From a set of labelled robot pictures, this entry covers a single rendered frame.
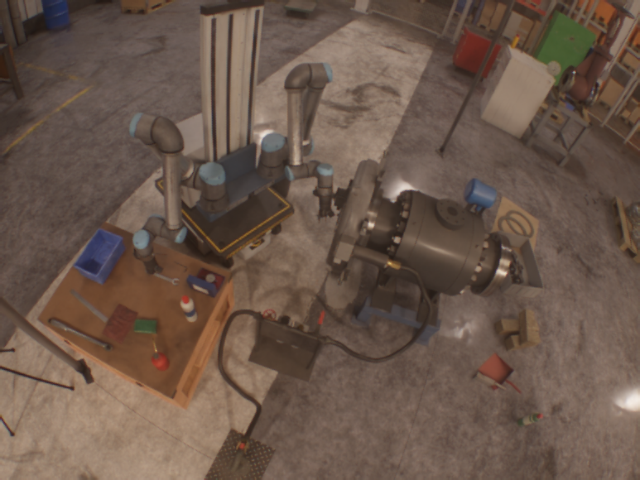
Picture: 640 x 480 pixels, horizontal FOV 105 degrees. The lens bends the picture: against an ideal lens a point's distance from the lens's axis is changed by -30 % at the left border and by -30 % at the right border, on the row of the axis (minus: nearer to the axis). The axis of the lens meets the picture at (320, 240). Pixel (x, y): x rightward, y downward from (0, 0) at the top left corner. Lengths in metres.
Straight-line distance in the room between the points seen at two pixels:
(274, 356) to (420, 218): 1.28
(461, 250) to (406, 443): 1.30
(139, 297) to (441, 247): 1.76
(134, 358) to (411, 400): 1.76
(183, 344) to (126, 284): 0.52
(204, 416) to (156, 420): 0.31
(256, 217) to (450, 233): 1.33
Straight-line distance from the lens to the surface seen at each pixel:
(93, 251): 2.32
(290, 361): 2.34
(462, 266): 2.13
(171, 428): 2.31
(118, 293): 2.14
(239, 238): 2.39
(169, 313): 1.99
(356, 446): 2.33
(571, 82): 5.61
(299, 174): 2.01
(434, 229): 2.06
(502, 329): 3.01
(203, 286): 1.90
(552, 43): 8.73
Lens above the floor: 2.25
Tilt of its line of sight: 52 degrees down
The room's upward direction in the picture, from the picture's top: 16 degrees clockwise
